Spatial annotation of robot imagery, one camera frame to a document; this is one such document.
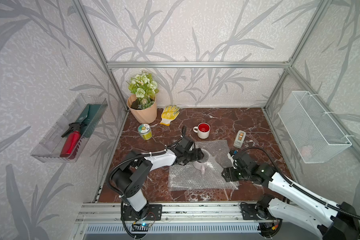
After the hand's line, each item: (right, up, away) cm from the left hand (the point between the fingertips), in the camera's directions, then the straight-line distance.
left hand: (200, 157), depth 89 cm
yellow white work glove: (-22, +27, +27) cm, 44 cm away
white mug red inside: (+3, +16, +14) cm, 21 cm away
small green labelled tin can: (-36, +16, +8) cm, 40 cm away
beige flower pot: (-37, +25, +14) cm, 47 cm away
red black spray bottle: (-55, +16, -27) cm, 64 cm away
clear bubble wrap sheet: (-9, -11, -4) cm, 14 cm away
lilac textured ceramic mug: (0, -3, -6) cm, 7 cm away
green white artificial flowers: (-36, +43, +7) cm, 56 cm away
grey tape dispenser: (+27, +10, +10) cm, 30 cm away
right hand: (+13, -6, -9) cm, 17 cm away
